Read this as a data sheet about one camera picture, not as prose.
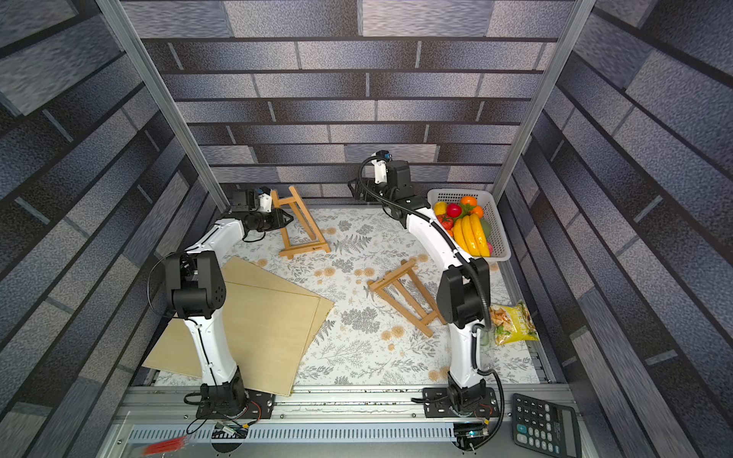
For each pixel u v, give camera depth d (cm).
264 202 92
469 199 111
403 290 95
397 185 68
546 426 69
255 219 84
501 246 97
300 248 100
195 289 55
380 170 78
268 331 96
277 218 89
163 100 85
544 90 83
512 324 83
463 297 52
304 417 74
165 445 68
